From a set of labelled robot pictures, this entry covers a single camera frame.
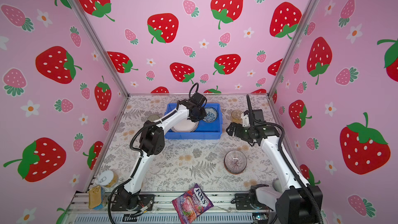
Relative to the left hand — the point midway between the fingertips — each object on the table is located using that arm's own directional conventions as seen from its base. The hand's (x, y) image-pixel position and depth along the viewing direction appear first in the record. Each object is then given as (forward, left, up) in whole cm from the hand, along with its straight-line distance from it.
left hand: (206, 116), depth 100 cm
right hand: (-18, -14, +11) cm, 25 cm away
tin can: (-39, +50, -2) cm, 63 cm away
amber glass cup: (-1, -19, +1) cm, 19 cm away
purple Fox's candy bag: (-49, +7, -4) cm, 50 cm away
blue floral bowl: (+3, -3, -2) cm, 5 cm away
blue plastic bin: (-8, -4, -5) cm, 10 cm away
